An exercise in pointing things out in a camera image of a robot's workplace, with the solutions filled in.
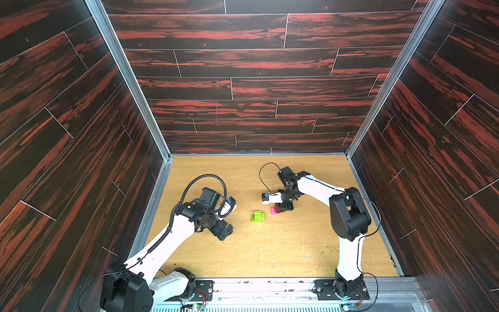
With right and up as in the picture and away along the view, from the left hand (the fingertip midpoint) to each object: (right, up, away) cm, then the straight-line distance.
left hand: (224, 223), depth 81 cm
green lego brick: (+12, 0, +9) cm, 16 cm away
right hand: (+28, +6, +17) cm, 33 cm away
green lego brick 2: (+15, +1, +7) cm, 17 cm away
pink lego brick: (+23, +3, +12) cm, 26 cm away
